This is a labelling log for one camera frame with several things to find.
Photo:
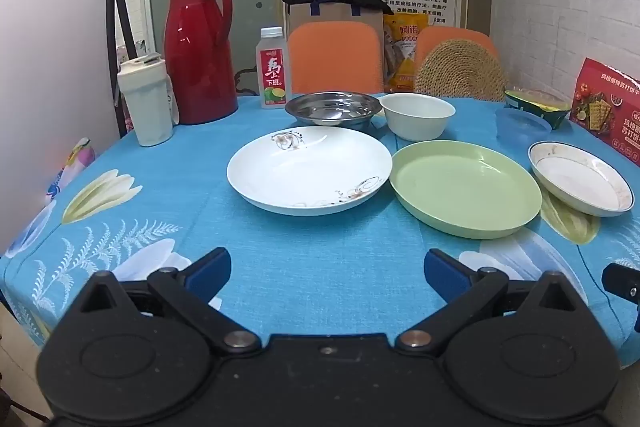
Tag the white floral plate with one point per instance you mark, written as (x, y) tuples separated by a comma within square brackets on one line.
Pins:
[(305, 172)]

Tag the red thermos jug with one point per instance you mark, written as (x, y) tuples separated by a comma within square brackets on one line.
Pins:
[(200, 57)]

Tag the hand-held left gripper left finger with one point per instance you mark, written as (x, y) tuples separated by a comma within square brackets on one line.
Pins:
[(210, 272)]

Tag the green instant noodle cup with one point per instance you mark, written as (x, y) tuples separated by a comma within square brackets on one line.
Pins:
[(542, 107)]

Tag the white tumbler cup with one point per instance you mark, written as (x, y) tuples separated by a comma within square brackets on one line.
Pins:
[(147, 107)]

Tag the woven straw mat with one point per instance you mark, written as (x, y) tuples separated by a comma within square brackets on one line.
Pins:
[(460, 72)]

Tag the white dark-rimmed dish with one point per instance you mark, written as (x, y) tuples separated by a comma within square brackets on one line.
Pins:
[(575, 179)]

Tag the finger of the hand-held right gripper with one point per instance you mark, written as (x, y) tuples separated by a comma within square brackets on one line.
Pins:
[(622, 283)]

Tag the red cracker box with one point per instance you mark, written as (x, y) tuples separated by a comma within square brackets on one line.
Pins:
[(610, 112)]

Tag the green plate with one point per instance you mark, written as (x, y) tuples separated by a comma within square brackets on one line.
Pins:
[(465, 187)]

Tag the juice bottle with red label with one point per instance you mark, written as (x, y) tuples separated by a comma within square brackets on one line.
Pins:
[(273, 72)]

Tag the cardboard box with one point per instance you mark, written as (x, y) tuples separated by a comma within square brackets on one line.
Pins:
[(335, 14)]

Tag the black pole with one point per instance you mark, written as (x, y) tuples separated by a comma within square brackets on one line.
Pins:
[(124, 22)]

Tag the steel bowl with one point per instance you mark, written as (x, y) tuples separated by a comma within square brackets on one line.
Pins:
[(332, 109)]

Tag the yellow snack bag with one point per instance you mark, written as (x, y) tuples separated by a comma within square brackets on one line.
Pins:
[(402, 52)]

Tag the white bowl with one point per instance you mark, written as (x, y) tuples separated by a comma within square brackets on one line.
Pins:
[(417, 119)]

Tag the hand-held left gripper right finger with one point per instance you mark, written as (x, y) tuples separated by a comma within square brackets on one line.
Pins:
[(444, 272)]

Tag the orange chair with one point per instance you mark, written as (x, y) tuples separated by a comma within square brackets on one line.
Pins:
[(335, 59), (440, 34)]

